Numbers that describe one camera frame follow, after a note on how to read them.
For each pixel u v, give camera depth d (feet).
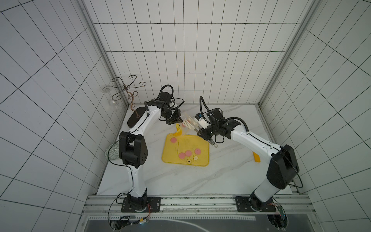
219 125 2.09
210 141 2.55
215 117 2.11
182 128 2.89
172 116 2.53
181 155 2.96
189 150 3.06
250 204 2.16
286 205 2.45
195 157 2.93
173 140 3.22
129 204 2.20
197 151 3.04
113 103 2.96
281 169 1.44
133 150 1.67
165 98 2.38
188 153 3.04
